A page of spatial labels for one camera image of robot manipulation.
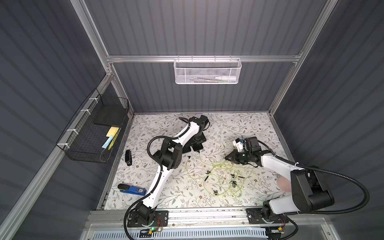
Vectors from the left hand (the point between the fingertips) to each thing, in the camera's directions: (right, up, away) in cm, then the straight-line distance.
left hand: (200, 144), depth 101 cm
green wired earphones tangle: (+13, -18, -14) cm, 27 cm away
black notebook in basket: (-49, +19, -22) cm, 57 cm away
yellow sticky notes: (-46, +10, -25) cm, 54 cm away
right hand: (+16, -6, -14) cm, 22 cm away
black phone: (-2, -1, -2) cm, 3 cm away
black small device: (-46, -7, -9) cm, 47 cm away
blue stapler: (-40, -21, -22) cm, 50 cm away
